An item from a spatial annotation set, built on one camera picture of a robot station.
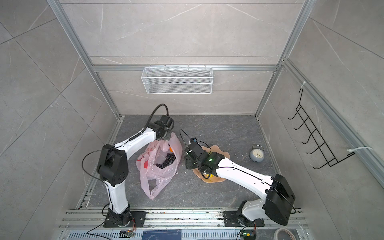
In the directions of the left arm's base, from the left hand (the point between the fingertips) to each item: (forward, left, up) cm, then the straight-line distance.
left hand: (164, 131), depth 95 cm
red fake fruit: (-23, +8, -1) cm, 24 cm away
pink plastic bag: (-29, +4, -5) cm, 30 cm away
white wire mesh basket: (+30, -9, +18) cm, 36 cm away
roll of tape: (-57, -55, -9) cm, 80 cm away
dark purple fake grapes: (-16, -4, -7) cm, 18 cm away
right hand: (-21, -16, +2) cm, 27 cm away
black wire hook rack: (-28, -74, +21) cm, 82 cm away
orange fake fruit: (-17, -6, +4) cm, 18 cm away
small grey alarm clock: (-15, -59, -8) cm, 61 cm away
